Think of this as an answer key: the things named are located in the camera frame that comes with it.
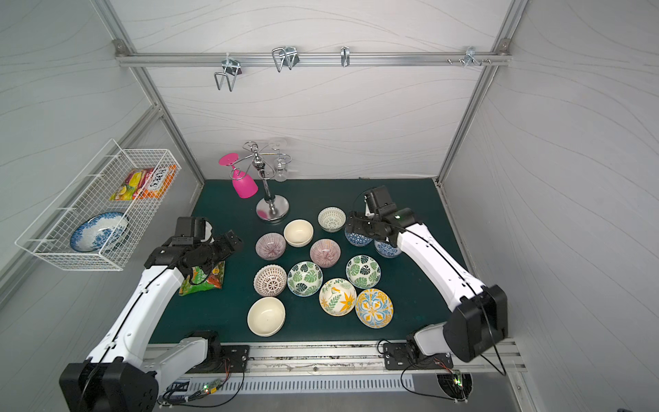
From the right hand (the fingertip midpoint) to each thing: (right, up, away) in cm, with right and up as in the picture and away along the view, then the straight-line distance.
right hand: (358, 223), depth 81 cm
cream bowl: (-29, -30, -1) cm, 42 cm away
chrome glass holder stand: (-35, +5, +27) cm, 44 cm away
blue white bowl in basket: (-66, -1, -18) cm, 69 cm away
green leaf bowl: (-18, -20, +7) cm, 28 cm away
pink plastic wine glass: (-43, +13, +17) cm, 48 cm away
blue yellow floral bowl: (+5, -28, +1) cm, 28 cm away
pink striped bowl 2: (-11, -12, +14) cm, 22 cm away
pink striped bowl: (-32, -10, +15) cm, 37 cm away
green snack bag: (-49, -20, +5) cm, 53 cm away
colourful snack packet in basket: (-62, +12, -8) cm, 64 cm away
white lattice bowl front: (-30, -21, +7) cm, 37 cm away
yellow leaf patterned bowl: (-7, -25, +3) cm, 26 cm away
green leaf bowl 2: (+3, -18, +9) cm, 21 cm away
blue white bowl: (+12, -11, +16) cm, 23 cm away
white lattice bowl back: (-9, 0, +23) cm, 25 cm away
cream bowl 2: (-22, -5, +18) cm, 29 cm away
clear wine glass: (-29, +22, +22) cm, 43 cm away
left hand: (-39, -8, -2) cm, 40 cm away
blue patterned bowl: (+1, -8, +18) cm, 20 cm away
